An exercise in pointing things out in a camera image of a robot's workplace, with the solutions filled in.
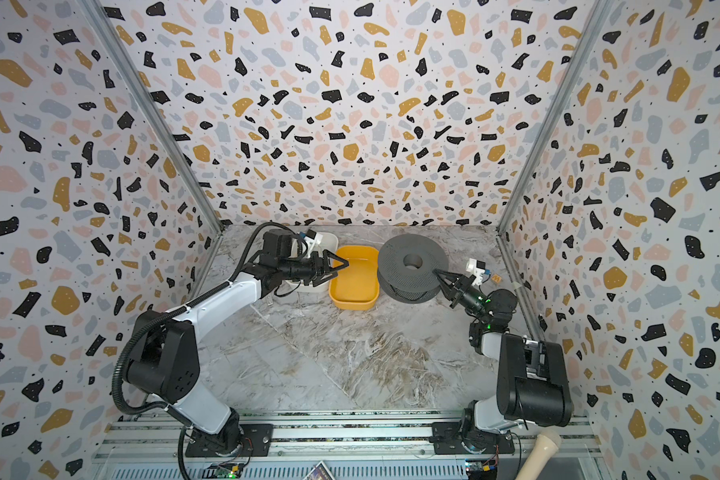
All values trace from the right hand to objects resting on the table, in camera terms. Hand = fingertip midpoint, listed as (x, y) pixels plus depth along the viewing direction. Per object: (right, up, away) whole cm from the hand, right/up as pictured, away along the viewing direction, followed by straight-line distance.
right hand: (430, 271), depth 77 cm
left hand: (-23, +2, +3) cm, 24 cm away
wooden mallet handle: (+24, -43, -8) cm, 50 cm away
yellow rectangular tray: (-21, -7, +26) cm, 34 cm away
